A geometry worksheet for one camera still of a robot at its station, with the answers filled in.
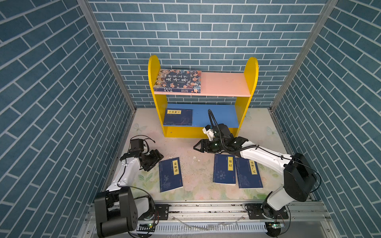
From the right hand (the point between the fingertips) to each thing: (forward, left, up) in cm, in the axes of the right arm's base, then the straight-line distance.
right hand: (195, 147), depth 80 cm
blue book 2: (+23, +14, -2) cm, 27 cm away
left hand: (-3, +21, -9) cm, 23 cm away
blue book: (-11, +14, -15) cm, 24 cm away
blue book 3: (-6, -17, -16) cm, 24 cm away
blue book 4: (-6, -31, -17) cm, 36 cm away
